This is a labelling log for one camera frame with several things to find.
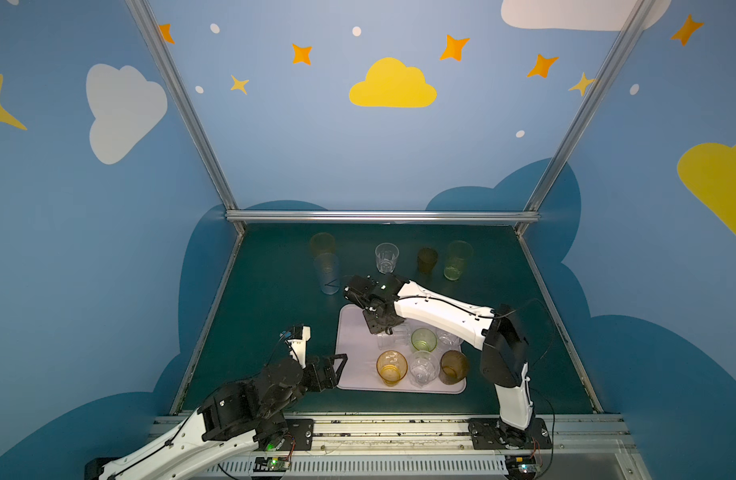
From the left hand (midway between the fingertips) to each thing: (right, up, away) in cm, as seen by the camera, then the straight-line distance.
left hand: (340, 363), depth 70 cm
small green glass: (+24, +1, +18) cm, 29 cm away
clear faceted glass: (+23, -7, +14) cm, 27 cm away
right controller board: (+44, -25, +1) cm, 51 cm away
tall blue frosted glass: (-7, +21, +30) cm, 37 cm away
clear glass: (+13, +26, +38) cm, 48 cm away
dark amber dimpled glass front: (+31, -6, +14) cm, 35 cm away
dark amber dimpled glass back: (+28, +24, +34) cm, 50 cm away
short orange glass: (+13, -6, +13) cm, 20 cm away
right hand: (+11, +8, +13) cm, 19 cm away
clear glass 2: (+16, -1, +24) cm, 29 cm away
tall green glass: (+38, +27, +33) cm, 57 cm away
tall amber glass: (-9, +30, +29) cm, 42 cm away
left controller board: (-17, -24, 0) cm, 29 cm away
